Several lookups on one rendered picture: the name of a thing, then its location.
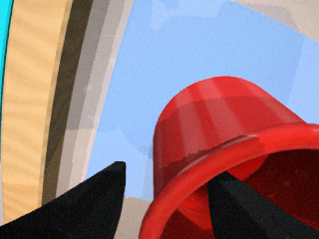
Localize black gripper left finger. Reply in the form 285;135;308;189
0;160;127;239

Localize red plastic cup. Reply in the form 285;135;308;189
139;76;319;239

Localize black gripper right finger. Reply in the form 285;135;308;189
207;170;319;239

